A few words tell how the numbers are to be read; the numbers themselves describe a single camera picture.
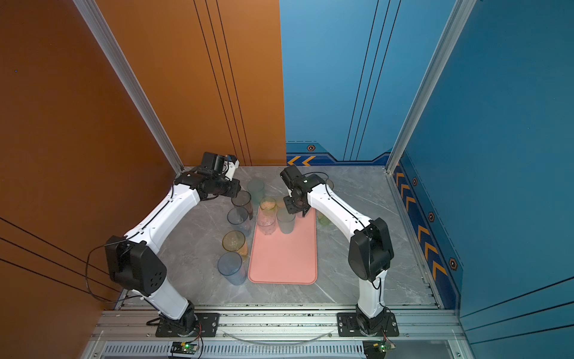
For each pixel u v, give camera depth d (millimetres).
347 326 725
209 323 739
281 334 725
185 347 709
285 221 873
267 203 996
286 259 879
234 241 836
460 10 697
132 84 871
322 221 985
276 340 711
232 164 759
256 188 991
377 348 698
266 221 963
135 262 430
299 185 607
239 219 917
